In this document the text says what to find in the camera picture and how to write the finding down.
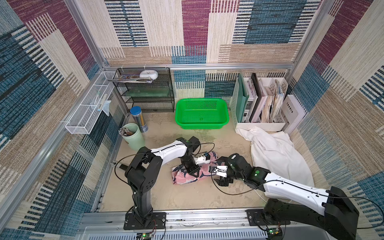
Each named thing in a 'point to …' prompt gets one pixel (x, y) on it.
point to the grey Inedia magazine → (292, 112)
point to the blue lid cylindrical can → (136, 113)
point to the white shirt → (273, 152)
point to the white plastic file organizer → (259, 102)
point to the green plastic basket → (201, 113)
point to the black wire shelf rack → (147, 89)
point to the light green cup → (131, 133)
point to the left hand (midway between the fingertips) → (196, 173)
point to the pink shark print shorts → (180, 177)
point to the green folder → (241, 99)
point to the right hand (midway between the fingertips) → (216, 165)
